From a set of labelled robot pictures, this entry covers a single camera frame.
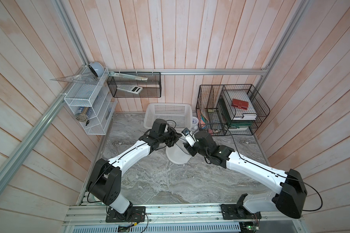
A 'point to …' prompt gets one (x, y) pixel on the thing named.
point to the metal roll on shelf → (82, 115)
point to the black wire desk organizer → (207, 101)
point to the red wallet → (240, 104)
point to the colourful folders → (201, 120)
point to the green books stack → (232, 124)
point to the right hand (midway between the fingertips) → (187, 138)
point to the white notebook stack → (236, 113)
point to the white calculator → (133, 89)
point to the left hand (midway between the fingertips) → (183, 135)
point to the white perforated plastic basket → (179, 115)
